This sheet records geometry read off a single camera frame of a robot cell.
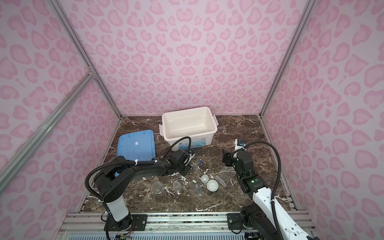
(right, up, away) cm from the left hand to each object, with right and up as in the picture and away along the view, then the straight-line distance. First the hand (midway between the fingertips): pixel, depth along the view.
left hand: (189, 163), depth 92 cm
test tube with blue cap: (+7, +1, +3) cm, 8 cm away
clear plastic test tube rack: (+22, -6, -3) cm, 23 cm away
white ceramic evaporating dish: (+14, -10, -8) cm, 19 cm away
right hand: (+22, +11, -13) cm, 28 cm away
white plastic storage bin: (+6, +25, +16) cm, 31 cm away
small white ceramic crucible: (+9, -7, -6) cm, 13 cm away
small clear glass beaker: (-5, -9, -14) cm, 17 cm away
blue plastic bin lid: (-34, +10, +11) cm, 37 cm away
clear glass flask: (-16, -10, -13) cm, 23 cm away
